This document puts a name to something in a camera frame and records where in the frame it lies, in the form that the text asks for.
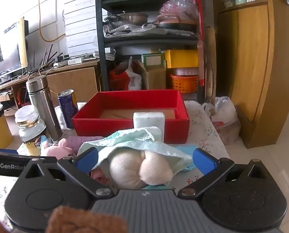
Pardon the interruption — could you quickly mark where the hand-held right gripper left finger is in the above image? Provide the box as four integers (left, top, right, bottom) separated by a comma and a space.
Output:
21, 147, 114, 198

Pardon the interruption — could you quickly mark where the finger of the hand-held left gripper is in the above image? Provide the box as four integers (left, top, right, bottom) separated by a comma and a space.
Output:
0, 148, 58, 163

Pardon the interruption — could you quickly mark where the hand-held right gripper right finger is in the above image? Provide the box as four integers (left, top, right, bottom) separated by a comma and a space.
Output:
178, 149, 273, 197

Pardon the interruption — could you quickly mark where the purple cloth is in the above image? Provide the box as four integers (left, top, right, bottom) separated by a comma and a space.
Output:
60, 136, 104, 154

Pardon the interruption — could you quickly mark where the blue face mask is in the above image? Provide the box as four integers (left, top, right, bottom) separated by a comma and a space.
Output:
143, 184, 169, 190
174, 146, 199, 173

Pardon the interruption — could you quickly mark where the pig plush teal outfit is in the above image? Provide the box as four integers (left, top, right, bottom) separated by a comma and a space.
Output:
41, 138, 74, 159

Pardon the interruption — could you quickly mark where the cream plush toy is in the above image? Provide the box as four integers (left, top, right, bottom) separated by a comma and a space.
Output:
109, 149, 173, 189

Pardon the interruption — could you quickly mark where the light green towel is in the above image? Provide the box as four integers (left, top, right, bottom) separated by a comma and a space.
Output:
77, 126, 192, 173

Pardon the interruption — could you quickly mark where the white sponge block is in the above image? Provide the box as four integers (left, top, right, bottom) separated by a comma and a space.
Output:
147, 127, 163, 142
133, 112, 165, 129

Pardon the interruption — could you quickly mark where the red cardboard box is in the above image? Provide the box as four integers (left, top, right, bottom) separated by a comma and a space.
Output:
72, 89, 190, 144

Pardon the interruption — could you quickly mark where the glass jar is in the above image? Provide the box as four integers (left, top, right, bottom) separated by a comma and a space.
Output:
15, 105, 49, 157

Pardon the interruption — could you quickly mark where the white plastic bag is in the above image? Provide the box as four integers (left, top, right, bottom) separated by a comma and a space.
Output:
202, 96, 242, 146

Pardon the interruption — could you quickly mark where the blue drink can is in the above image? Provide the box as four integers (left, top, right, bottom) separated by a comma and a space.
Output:
57, 89, 79, 130

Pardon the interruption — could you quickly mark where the steel thermos flask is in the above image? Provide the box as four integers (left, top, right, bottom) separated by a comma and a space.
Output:
26, 76, 63, 142

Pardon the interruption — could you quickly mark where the brown fuzzy cloth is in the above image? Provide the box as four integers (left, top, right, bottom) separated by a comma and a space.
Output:
46, 205, 128, 233

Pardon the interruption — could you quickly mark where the orange plastic basket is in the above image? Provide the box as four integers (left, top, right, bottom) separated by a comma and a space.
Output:
170, 74, 199, 94

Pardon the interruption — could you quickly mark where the wooden television cabinet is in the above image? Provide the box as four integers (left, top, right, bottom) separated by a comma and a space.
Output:
0, 60, 99, 117

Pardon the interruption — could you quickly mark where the red and white bag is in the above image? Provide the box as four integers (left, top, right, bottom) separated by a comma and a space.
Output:
108, 56, 143, 92

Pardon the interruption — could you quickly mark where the brown cardboard box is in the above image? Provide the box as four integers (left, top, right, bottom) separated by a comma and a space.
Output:
142, 65, 167, 91

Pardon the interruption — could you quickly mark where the television screen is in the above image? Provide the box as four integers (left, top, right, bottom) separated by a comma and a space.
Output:
0, 17, 29, 84

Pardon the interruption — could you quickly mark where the black router with antennas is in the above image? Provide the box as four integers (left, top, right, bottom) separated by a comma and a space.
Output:
32, 44, 64, 71

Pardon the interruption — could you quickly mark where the yellow box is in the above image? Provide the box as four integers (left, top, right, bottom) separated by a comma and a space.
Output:
163, 50, 199, 69

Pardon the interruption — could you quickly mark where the wooden wardrobe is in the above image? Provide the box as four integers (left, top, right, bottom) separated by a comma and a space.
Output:
212, 0, 289, 149

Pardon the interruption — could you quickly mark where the green box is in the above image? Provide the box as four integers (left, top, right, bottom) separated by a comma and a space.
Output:
141, 53, 165, 68

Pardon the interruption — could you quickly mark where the black metal shelf rack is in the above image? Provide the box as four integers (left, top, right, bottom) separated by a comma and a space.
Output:
94, 0, 217, 103

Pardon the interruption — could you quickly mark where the red board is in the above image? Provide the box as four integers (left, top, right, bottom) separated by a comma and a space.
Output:
192, 0, 206, 86

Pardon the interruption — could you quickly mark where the clear bubble wrap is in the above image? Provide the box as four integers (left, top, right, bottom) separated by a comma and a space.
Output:
103, 24, 161, 38

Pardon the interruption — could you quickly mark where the black frying pan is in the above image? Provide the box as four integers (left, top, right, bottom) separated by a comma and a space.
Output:
151, 21, 198, 31

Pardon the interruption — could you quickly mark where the steel cooking pot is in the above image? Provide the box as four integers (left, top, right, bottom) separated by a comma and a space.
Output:
104, 12, 149, 26

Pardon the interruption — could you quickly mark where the brown clay pot lid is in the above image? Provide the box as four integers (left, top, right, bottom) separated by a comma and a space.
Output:
156, 14, 179, 25

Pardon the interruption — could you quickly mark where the pink plastic bag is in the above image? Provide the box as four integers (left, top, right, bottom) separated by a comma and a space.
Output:
159, 0, 199, 18

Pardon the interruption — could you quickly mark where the yellow wall cable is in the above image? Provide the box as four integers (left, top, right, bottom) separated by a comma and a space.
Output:
38, 0, 68, 43

